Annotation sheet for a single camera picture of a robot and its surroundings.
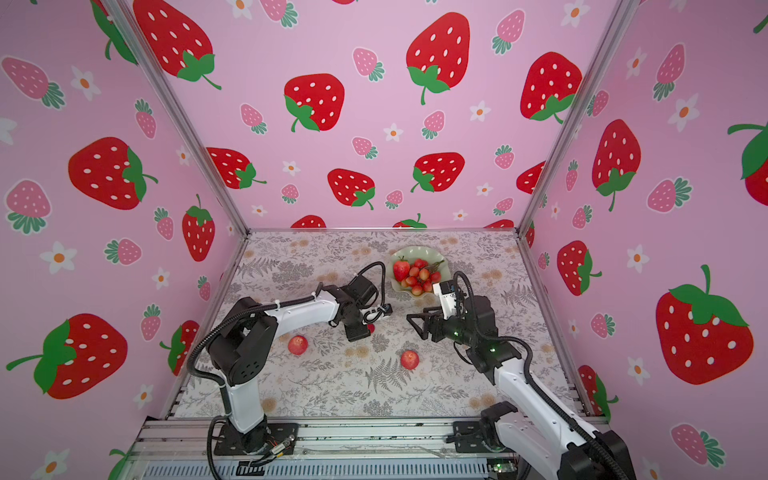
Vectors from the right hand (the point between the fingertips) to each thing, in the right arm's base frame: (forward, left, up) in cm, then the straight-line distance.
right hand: (415, 314), depth 78 cm
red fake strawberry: (+23, +7, -10) cm, 26 cm away
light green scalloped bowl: (+32, +5, -12) cm, 35 cm away
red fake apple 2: (-7, +1, -14) cm, 16 cm away
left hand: (+4, +17, -16) cm, 24 cm away
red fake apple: (-8, +33, -11) cm, 36 cm away
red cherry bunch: (+20, -1, -10) cm, 23 cm away
